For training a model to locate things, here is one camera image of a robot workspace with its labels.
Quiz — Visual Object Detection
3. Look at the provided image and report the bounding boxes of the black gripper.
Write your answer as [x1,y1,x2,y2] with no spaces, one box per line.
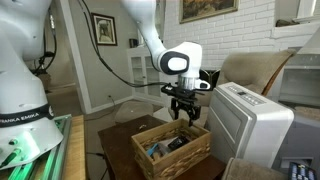
[170,88,202,127]

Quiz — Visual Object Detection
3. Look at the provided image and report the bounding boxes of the black Sony remote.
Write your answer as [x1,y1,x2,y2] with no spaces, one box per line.
[167,134,191,152]

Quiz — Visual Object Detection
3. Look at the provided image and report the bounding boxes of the clear plastic bag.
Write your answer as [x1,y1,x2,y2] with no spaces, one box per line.
[156,139,174,156]

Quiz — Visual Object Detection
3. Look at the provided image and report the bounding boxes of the black remote blue buttons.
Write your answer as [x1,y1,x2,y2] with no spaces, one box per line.
[288,161,318,180]

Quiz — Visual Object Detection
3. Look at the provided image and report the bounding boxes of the brass black fireplace screen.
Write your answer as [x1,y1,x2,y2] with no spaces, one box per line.
[199,68,222,90]

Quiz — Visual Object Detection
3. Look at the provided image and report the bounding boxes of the wooden crate box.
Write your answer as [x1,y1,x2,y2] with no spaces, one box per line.
[130,118,212,180]

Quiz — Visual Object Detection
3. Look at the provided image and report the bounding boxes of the clear glass round table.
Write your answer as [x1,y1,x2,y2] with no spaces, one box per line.
[114,99,155,125]

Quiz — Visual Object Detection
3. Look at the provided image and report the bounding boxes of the white glass-door cabinet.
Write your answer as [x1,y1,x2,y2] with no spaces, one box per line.
[126,44,166,104]
[278,46,320,108]

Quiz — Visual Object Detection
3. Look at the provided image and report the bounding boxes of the dark wooden side table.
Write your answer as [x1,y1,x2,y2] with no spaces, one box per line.
[97,114,228,180]

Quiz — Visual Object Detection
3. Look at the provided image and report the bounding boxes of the white portable air conditioner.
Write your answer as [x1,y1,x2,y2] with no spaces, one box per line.
[203,81,295,169]

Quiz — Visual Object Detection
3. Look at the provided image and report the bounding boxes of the beige rocking armchair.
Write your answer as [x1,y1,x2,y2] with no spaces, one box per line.
[168,49,298,130]

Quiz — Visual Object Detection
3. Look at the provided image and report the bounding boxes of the large framed painting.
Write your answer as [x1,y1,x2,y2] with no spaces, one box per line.
[179,0,240,24]

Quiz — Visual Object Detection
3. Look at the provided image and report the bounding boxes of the light wooden workbench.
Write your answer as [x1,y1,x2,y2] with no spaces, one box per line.
[61,114,87,180]

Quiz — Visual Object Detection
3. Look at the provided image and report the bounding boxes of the small dark framed picture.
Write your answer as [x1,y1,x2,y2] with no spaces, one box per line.
[90,12,118,47]

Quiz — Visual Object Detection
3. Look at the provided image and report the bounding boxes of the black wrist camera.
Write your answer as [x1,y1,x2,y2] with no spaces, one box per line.
[161,83,181,96]

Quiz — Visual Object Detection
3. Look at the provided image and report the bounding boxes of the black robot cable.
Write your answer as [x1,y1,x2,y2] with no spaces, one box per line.
[77,0,168,89]
[33,6,58,76]

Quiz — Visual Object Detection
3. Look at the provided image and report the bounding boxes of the aluminium rail mounting frame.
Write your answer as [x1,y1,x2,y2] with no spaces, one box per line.
[0,113,73,180]

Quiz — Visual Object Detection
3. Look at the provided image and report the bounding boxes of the black camera on stand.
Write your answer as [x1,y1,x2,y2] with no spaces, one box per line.
[31,49,57,72]

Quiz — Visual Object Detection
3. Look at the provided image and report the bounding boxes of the white window frame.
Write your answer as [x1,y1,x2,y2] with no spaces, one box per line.
[295,0,320,20]

